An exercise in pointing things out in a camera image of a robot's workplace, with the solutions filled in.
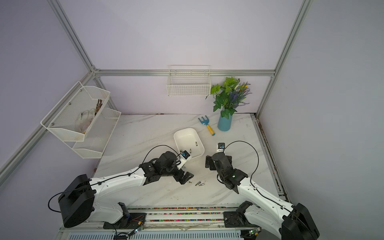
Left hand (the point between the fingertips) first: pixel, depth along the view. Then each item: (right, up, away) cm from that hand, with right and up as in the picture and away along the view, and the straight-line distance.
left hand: (186, 170), depth 81 cm
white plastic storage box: (0, +16, +23) cm, 28 cm away
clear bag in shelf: (-55, +28, -3) cm, 62 cm away
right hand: (+17, +6, +3) cm, 18 cm away
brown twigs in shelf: (-49, +36, 0) cm, 61 cm away
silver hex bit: (+5, +12, +23) cm, 26 cm away
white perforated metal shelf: (-59, +28, -6) cm, 66 cm away
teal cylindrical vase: (+26, +27, +27) cm, 46 cm away
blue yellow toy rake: (+13, +29, +35) cm, 47 cm away
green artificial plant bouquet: (+25, +43, +6) cm, 50 cm away
